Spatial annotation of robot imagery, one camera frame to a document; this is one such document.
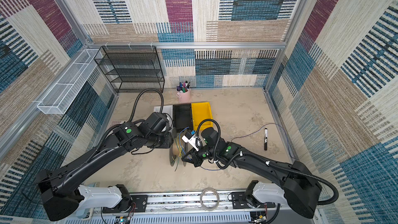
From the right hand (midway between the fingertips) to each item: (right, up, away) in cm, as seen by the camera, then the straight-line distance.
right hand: (184, 162), depth 72 cm
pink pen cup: (-4, +31, +34) cm, 46 cm away
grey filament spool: (-5, +1, +8) cm, 9 cm away
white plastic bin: (-17, +23, +40) cm, 48 cm away
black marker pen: (+46, +6, +22) cm, 52 cm away
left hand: (-5, +10, 0) cm, 11 cm away
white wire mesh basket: (-57, +30, 0) cm, 64 cm away
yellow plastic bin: (+8, +21, +38) cm, 44 cm away
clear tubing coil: (+12, -15, +4) cm, 19 cm away
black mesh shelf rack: (-41, +51, +39) cm, 76 cm away
